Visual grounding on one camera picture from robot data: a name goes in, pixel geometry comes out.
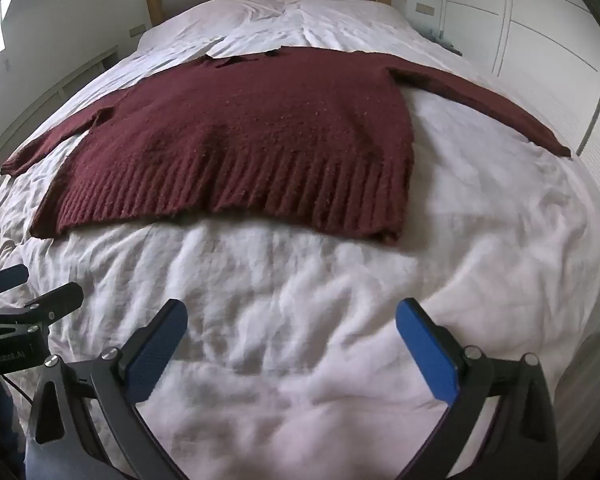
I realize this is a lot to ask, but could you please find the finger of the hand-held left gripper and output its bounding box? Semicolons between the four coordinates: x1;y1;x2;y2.
0;264;30;311
0;282;84;341

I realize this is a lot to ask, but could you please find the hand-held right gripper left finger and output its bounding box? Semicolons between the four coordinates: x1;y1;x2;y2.
27;298;191;480

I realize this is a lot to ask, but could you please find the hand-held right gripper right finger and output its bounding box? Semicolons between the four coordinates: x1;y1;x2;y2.
395;297;561;480

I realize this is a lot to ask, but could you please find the maroon knitted sweater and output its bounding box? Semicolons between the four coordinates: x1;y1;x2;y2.
0;46;572;247

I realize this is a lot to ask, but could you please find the bed with white sheet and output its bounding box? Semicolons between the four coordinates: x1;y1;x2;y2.
0;0;600;480

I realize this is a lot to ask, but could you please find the wooden nightstand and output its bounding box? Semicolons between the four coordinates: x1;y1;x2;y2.
432;30;465;58

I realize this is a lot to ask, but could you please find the white wardrobe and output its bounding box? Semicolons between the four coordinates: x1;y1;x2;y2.
440;0;600;181

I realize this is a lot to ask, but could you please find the black cable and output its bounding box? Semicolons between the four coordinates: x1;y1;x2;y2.
0;374;34;407

